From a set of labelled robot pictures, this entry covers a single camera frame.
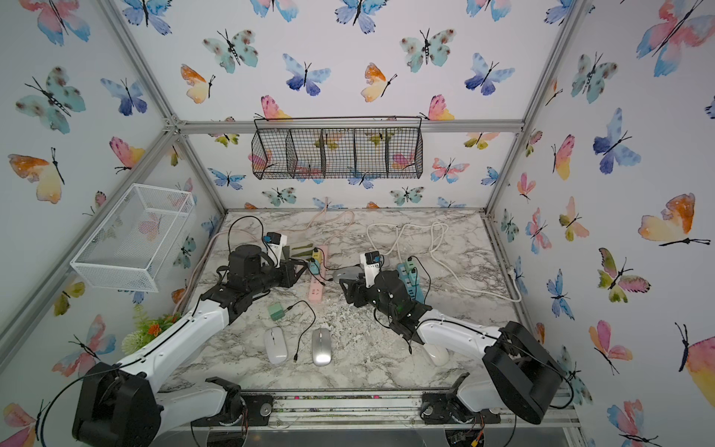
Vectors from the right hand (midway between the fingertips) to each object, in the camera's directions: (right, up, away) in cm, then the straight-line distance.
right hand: (351, 276), depth 80 cm
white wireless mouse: (-22, -21, +4) cm, 31 cm away
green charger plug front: (-25, -13, +11) cm, 30 cm away
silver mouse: (-9, -21, +3) cm, 23 cm away
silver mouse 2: (-2, -2, +18) cm, 19 cm away
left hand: (-13, +4, +1) cm, 14 cm away
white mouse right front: (+25, -23, +1) cm, 34 cm away
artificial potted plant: (-53, -13, -8) cm, 55 cm away
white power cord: (+33, +13, +33) cm, 48 cm away
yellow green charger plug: (-13, +5, +18) cm, 23 cm away
